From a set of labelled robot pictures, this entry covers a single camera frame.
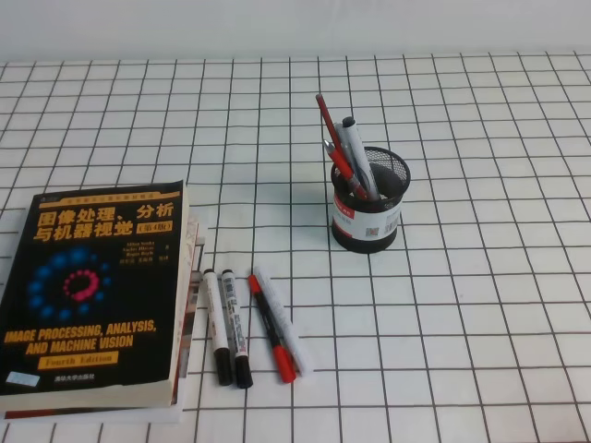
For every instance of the red pencil with eraser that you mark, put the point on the red pencil with eraser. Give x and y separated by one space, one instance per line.
325 114

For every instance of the black mesh pen holder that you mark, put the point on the black mesh pen holder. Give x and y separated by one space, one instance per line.
367 227

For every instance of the red silver pen in holder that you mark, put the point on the red silver pen in holder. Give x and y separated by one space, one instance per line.
346 171

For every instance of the grey marker in holder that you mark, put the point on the grey marker in holder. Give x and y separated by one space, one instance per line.
355 153

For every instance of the white marker pen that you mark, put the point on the white marker pen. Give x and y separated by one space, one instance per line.
280 314

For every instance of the black pen red cap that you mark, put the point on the black pen red cap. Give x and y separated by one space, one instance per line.
280 356

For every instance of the white book under textbook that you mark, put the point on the white book under textbook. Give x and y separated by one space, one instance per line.
170 414

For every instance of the grey marker black cap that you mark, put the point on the grey marker black cap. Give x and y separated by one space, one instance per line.
242 366

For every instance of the white marker brown cap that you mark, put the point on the white marker brown cap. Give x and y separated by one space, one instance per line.
220 345

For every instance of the black image processing textbook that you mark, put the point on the black image processing textbook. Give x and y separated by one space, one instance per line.
94 304

